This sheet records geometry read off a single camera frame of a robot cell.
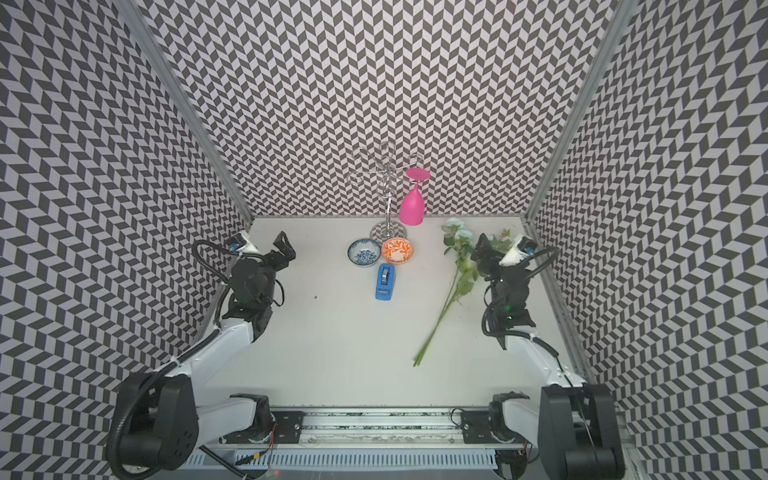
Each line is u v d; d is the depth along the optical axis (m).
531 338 0.53
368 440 0.72
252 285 0.64
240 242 0.68
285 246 0.77
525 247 0.65
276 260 0.73
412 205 0.91
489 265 0.72
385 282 0.96
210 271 0.59
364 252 1.05
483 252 0.73
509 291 0.59
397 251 1.05
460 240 1.08
